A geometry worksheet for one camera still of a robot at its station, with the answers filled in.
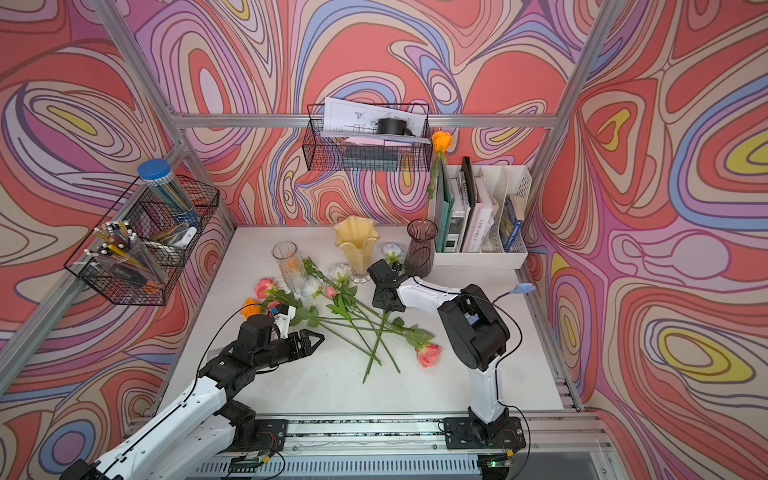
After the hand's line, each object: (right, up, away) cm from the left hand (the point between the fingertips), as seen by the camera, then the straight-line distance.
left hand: (319, 341), depth 79 cm
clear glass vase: (-11, +20, +9) cm, 25 cm away
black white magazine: (+40, +35, +12) cm, 55 cm away
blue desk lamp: (+52, +15, -4) cm, 55 cm away
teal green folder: (+35, +38, +7) cm, 52 cm away
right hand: (+18, +6, +17) cm, 26 cm away
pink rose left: (-21, +13, +17) cm, 30 cm away
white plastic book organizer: (+60, +45, +21) cm, 78 cm away
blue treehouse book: (+62, +33, +18) cm, 72 cm away
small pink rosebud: (-1, +11, +19) cm, 22 cm away
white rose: (+20, +24, +26) cm, 41 cm away
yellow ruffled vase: (+8, +29, +17) cm, 35 cm away
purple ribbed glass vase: (+30, +22, +28) cm, 47 cm away
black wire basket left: (-39, +28, -5) cm, 48 cm away
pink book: (+47, +33, +13) cm, 58 cm away
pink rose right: (+30, -5, +5) cm, 31 cm away
